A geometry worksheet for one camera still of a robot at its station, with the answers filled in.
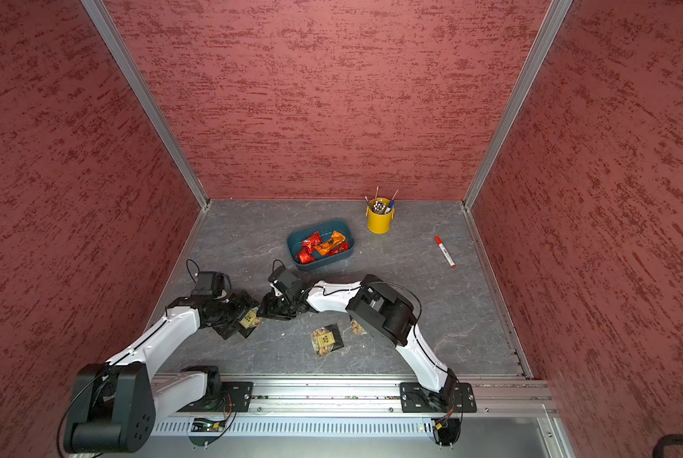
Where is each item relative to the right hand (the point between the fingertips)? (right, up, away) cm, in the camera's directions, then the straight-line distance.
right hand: (263, 320), depth 87 cm
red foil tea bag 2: (+11, +19, +13) cm, 25 cm away
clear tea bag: (+29, -2, 0) cm, 29 cm away
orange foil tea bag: (+19, +22, +16) cm, 33 cm away
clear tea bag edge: (-4, 0, 0) cm, 4 cm away
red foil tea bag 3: (+25, +22, +14) cm, 36 cm away
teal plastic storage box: (+18, +28, +23) cm, 40 cm away
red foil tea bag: (+11, +22, +16) cm, 30 cm away
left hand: (-4, +1, 0) cm, 4 cm away
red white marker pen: (+63, +20, +17) cm, 68 cm away
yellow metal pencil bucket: (+38, +34, +17) cm, 54 cm away
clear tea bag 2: (+20, -5, -3) cm, 21 cm away
